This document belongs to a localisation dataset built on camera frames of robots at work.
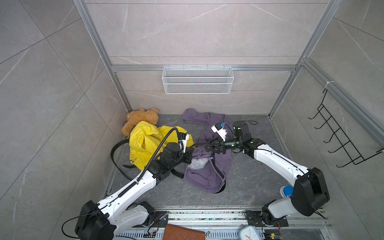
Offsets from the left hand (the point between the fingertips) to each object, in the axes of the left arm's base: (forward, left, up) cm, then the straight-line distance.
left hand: (193, 146), depth 77 cm
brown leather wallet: (-35, +11, -19) cm, 41 cm away
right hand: (0, -9, +1) cm, 9 cm away
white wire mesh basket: (+47, -3, +9) cm, 48 cm away
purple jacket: (-5, -9, -19) cm, 21 cm away
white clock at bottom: (-37, -25, -18) cm, 48 cm away
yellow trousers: (+9, +28, -4) cm, 29 cm away
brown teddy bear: (+31, +42, -10) cm, 54 cm away
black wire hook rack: (-10, -68, +11) cm, 69 cm away
